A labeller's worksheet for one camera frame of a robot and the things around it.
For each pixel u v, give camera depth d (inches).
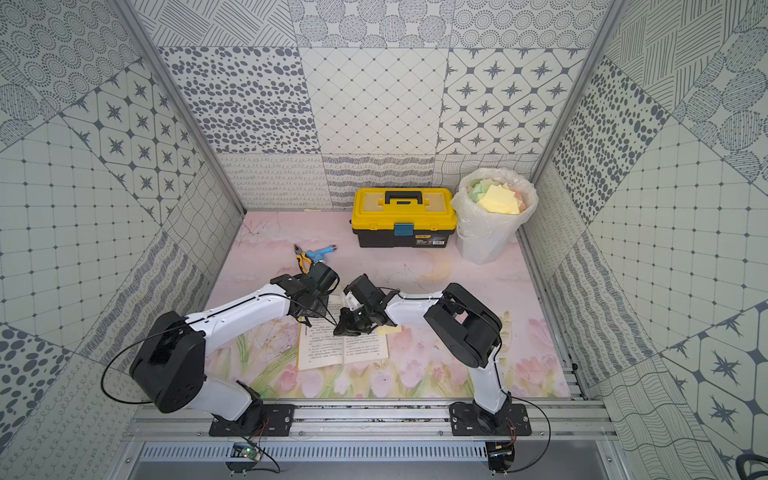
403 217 38.3
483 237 34.7
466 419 29.0
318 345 33.0
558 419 30.1
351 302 33.1
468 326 20.2
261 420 27.9
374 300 29.2
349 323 30.9
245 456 27.5
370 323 30.8
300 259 41.0
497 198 34.0
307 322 29.0
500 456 28.5
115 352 27.1
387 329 28.0
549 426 27.4
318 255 41.1
